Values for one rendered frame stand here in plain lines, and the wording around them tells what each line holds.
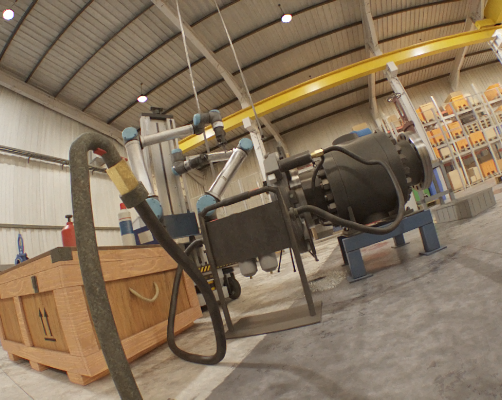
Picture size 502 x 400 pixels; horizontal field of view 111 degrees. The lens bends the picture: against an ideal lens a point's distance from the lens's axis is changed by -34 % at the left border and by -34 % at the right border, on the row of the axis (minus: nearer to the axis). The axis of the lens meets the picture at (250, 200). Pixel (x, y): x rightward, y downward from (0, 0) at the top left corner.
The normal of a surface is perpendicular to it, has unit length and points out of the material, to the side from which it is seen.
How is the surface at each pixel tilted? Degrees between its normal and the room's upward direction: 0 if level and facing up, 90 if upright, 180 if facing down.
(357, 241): 90
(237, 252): 90
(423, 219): 90
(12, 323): 90
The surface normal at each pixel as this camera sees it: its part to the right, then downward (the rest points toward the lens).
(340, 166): -0.34, -0.35
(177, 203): 0.62, -0.33
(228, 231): -0.29, -0.12
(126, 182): 0.77, -0.01
